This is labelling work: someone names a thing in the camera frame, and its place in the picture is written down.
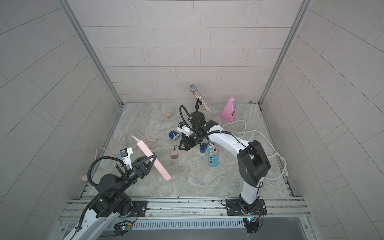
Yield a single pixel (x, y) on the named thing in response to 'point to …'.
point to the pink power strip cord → (84, 177)
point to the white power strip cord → (286, 173)
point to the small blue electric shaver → (203, 147)
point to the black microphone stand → (197, 113)
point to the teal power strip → (212, 159)
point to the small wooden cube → (168, 116)
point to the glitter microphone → (193, 89)
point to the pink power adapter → (214, 153)
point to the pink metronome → (228, 113)
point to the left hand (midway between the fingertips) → (157, 157)
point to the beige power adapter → (174, 154)
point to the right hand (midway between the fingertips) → (183, 146)
